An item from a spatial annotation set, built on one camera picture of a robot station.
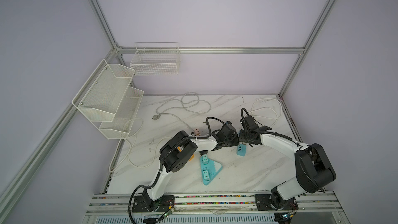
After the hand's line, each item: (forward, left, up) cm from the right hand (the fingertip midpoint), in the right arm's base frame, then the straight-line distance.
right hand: (241, 136), depth 92 cm
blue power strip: (-8, +1, -2) cm, 8 cm away
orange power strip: (-25, +26, +28) cm, 46 cm away
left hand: (-3, +1, -2) cm, 3 cm away
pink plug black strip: (+1, +27, +3) cm, 27 cm away
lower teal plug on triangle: (-24, +21, +3) cm, 32 cm away
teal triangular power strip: (-19, +17, -1) cm, 26 cm away
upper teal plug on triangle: (-16, +22, +3) cm, 27 cm away
